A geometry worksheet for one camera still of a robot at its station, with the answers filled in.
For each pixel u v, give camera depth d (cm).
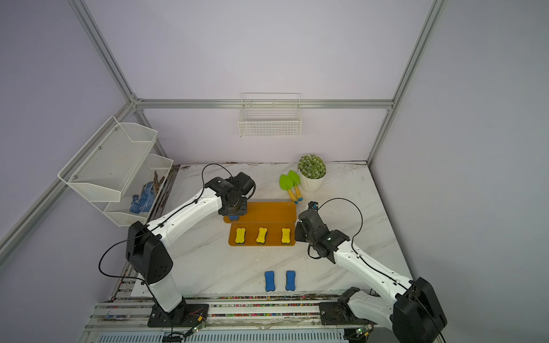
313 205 74
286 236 91
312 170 98
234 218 82
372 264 49
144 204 87
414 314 39
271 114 95
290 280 81
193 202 53
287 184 114
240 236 91
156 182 95
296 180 114
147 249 44
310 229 63
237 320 73
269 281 81
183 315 69
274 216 84
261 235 91
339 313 73
